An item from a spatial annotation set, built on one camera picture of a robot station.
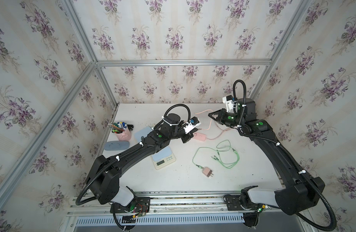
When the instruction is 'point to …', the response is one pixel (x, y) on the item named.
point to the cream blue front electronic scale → (164, 157)
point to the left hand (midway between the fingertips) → (196, 128)
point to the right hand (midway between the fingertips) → (211, 115)
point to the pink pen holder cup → (125, 136)
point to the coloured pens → (118, 127)
